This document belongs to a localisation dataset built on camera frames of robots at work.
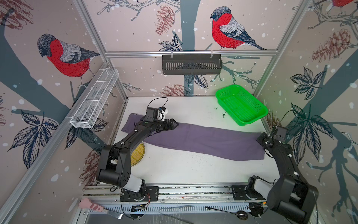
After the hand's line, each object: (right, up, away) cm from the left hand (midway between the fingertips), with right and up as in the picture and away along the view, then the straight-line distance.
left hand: (175, 122), depth 87 cm
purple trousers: (+25, -13, +5) cm, 29 cm away
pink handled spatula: (-45, -39, -18) cm, 62 cm away
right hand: (+55, -9, -1) cm, 56 cm away
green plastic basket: (+54, +10, +27) cm, 62 cm away
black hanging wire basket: (+11, +42, +18) cm, 47 cm away
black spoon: (+34, -44, -20) cm, 59 cm away
